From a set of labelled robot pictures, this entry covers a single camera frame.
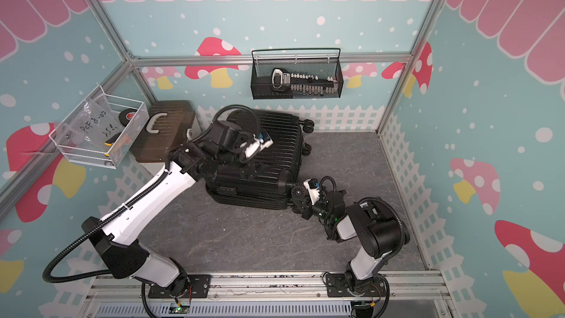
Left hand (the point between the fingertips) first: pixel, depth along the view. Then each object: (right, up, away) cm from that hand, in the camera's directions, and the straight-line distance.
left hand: (259, 161), depth 73 cm
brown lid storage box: (-48, +17, +34) cm, 61 cm away
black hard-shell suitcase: (+1, -11, +5) cm, 12 cm away
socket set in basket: (+22, +30, +17) cm, 41 cm away
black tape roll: (-49, +16, +6) cm, 52 cm away
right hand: (+12, -16, +15) cm, 24 cm away
